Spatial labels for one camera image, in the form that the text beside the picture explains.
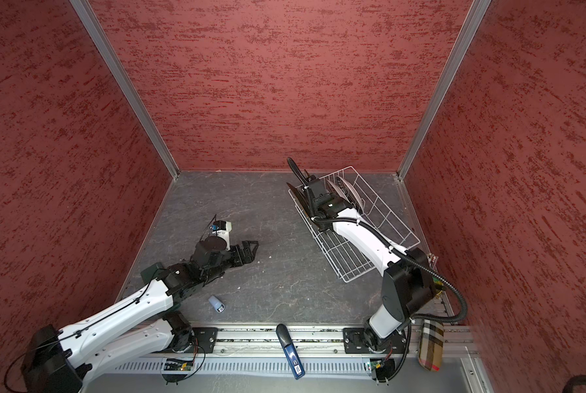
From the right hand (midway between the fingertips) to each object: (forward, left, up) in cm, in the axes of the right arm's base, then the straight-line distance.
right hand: (326, 206), depth 86 cm
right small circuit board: (-46, -14, -20) cm, 52 cm away
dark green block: (-15, +65, -17) cm, 69 cm away
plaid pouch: (-42, -28, -15) cm, 52 cm away
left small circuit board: (-44, +48, -20) cm, 68 cm away
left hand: (-14, +27, -4) cm, 31 cm away
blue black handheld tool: (-42, +14, -14) cm, 46 cm away
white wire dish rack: (-12, -8, -16) cm, 22 cm away
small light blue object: (-28, +38, -14) cm, 49 cm away
